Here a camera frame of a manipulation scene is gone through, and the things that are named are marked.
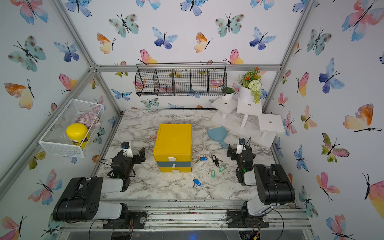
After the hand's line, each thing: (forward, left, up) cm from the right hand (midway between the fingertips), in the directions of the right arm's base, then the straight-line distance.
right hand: (239, 143), depth 92 cm
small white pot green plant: (+25, +8, +18) cm, 32 cm away
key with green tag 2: (-13, +10, -9) cm, 19 cm away
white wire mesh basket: (-19, +84, +26) cm, 90 cm away
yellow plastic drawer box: (-13, +37, +13) cm, 41 cm away
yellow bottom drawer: (-16, +34, -4) cm, 38 cm away
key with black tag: (-7, +13, -10) cm, 18 cm away
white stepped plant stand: (+20, -7, 0) cm, 21 cm away
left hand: (-6, +61, 0) cm, 62 cm away
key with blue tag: (-6, +21, -10) cm, 24 cm away
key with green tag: (-15, +16, -10) cm, 24 cm away
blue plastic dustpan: (+13, +11, -9) cm, 20 cm away
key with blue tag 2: (-21, +25, -9) cm, 34 cm away
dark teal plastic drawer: (-17, +37, +3) cm, 41 cm away
